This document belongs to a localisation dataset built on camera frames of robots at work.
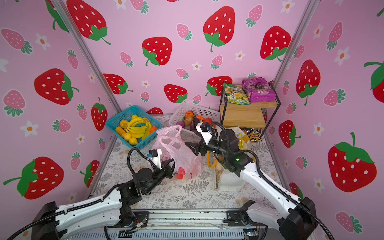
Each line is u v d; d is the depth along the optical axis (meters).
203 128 0.56
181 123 1.10
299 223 0.38
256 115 1.09
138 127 1.11
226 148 0.53
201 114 1.16
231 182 0.75
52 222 0.41
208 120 1.10
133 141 1.00
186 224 0.73
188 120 1.11
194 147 0.60
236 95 0.78
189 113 1.15
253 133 0.98
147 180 0.53
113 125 1.07
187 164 0.75
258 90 0.77
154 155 0.63
